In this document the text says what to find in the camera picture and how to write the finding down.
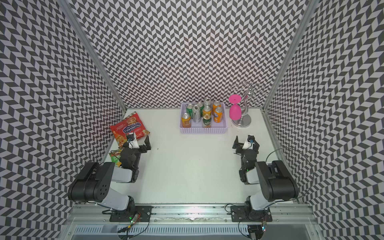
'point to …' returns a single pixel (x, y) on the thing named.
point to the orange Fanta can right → (218, 115)
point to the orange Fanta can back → (216, 104)
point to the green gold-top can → (207, 119)
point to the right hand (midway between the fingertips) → (244, 139)
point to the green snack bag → (115, 156)
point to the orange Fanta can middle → (207, 110)
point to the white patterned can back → (207, 102)
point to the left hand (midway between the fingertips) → (140, 137)
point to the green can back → (201, 108)
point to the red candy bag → (132, 124)
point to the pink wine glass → (235, 110)
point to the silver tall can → (196, 114)
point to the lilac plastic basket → (216, 128)
